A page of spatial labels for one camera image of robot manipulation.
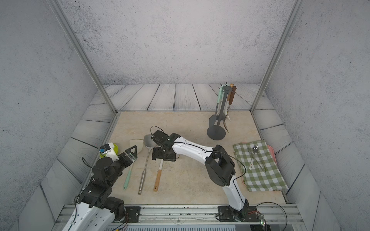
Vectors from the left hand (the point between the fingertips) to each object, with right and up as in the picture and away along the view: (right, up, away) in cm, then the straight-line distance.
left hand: (133, 149), depth 75 cm
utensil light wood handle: (+50, +29, +6) cm, 58 cm away
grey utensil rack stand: (+49, +6, +31) cm, 59 cm away
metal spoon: (+72, -4, +21) cm, 75 cm away
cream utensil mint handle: (+52, +24, +16) cm, 59 cm away
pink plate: (+83, -5, +20) cm, 85 cm away
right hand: (+11, -8, +9) cm, 16 cm away
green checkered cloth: (+71, -15, +12) cm, 74 cm away
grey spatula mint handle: (+45, +16, +24) cm, 53 cm away
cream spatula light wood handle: (+10, -17, +12) cm, 23 cm away
